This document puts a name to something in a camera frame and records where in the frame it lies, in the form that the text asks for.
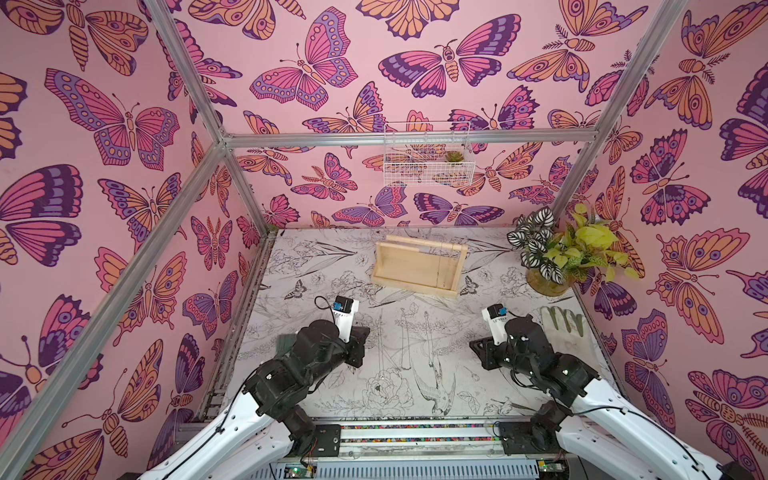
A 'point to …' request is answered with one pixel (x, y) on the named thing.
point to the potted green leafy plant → (554, 254)
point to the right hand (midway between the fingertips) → (473, 341)
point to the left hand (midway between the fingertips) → (371, 328)
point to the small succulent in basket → (454, 156)
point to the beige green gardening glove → (569, 333)
